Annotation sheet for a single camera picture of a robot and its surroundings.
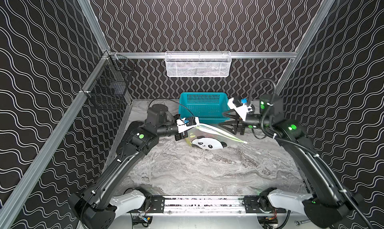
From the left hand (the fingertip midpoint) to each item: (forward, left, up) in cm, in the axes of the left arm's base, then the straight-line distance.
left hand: (199, 123), depth 63 cm
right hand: (+3, -9, +2) cm, 10 cm away
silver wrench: (-29, -49, -35) cm, 67 cm away
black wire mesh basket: (+43, +61, -13) cm, 76 cm away
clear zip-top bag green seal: (+1, -5, -12) cm, 13 cm away
